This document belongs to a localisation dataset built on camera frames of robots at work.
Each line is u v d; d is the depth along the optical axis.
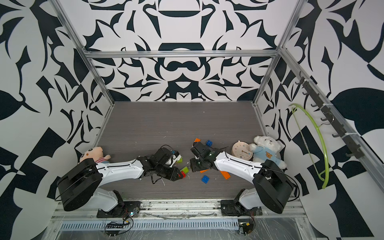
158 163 0.68
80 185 0.43
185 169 0.84
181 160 0.87
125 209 0.72
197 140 0.99
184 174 0.83
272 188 0.43
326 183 0.58
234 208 0.67
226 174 0.85
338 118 0.54
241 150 0.92
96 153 0.84
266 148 0.87
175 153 0.80
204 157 0.65
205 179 0.83
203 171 0.77
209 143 0.96
